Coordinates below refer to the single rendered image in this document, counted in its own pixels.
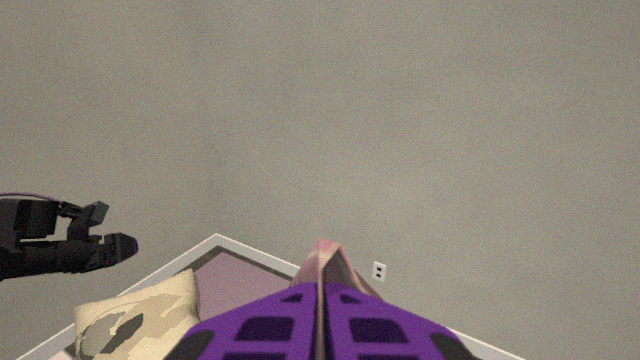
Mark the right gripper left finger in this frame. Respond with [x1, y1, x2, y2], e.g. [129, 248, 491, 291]
[181, 282, 318, 360]

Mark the cream pillow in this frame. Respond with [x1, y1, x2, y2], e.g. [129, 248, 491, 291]
[74, 268, 201, 360]

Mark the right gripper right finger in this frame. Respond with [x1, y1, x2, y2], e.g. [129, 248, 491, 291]
[324, 283, 463, 360]

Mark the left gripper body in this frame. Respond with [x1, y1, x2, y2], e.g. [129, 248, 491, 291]
[47, 233, 135, 274]

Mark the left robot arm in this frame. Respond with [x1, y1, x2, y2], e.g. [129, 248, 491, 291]
[0, 198, 109, 282]

